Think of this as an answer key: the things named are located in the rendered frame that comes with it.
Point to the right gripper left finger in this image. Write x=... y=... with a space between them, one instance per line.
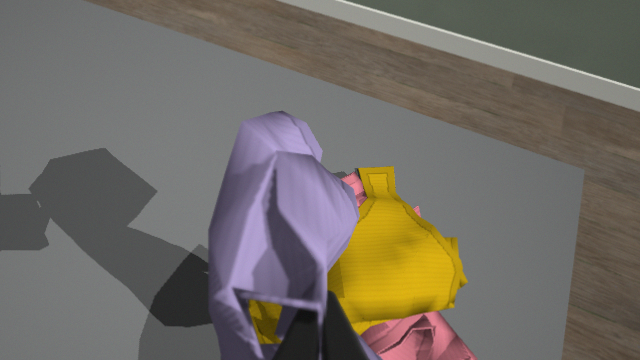
x=301 y=341

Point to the yellow cloth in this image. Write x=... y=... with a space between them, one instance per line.
x=396 y=264

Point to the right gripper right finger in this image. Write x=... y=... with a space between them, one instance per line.
x=339 y=340

